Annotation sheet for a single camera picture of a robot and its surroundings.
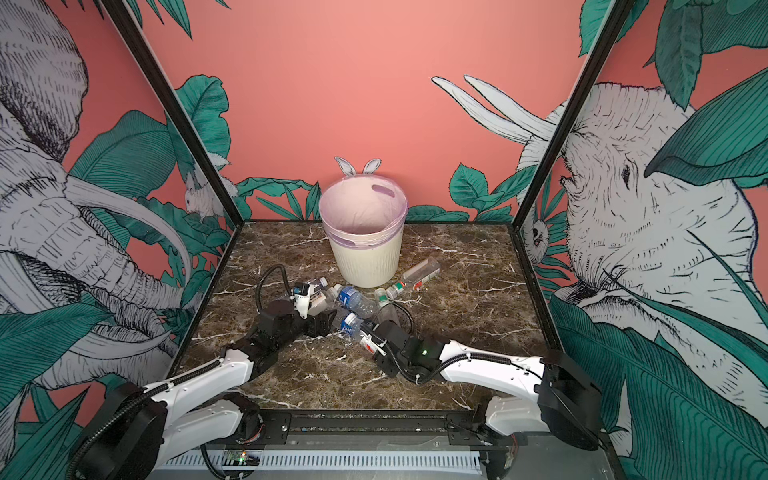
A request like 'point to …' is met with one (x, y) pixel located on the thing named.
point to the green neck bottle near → (382, 297)
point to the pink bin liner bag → (364, 210)
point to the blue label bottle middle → (351, 325)
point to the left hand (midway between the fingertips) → (324, 303)
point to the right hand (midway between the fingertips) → (377, 348)
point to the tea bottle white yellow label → (320, 299)
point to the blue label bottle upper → (356, 301)
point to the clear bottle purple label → (322, 283)
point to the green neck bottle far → (412, 280)
